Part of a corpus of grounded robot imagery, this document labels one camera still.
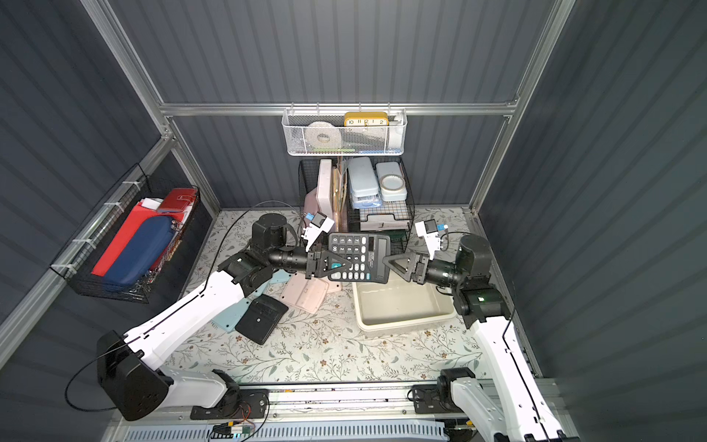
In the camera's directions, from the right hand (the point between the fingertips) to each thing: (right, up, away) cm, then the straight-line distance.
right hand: (394, 267), depth 64 cm
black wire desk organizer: (+3, +13, +27) cm, 30 cm away
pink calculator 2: (-17, -11, +31) cm, 37 cm away
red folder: (-70, +14, +12) cm, 72 cm away
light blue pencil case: (-7, +26, +30) cm, 40 cm away
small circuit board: (-42, -43, +6) cm, 61 cm away
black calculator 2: (-6, +3, -1) cm, 7 cm away
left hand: (-10, 0, -2) cm, 10 cm away
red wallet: (-62, +18, +16) cm, 66 cm away
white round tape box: (+4, +26, +33) cm, 42 cm away
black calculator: (-40, -19, +22) cm, 50 cm away
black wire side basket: (-72, +1, -4) cm, 72 cm away
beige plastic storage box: (+5, -17, +32) cm, 37 cm away
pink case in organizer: (-28, +19, +45) cm, 56 cm away
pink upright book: (-20, +22, +28) cm, 41 cm away
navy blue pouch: (-64, +3, +5) cm, 65 cm away
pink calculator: (-26, -12, +27) cm, 39 cm away
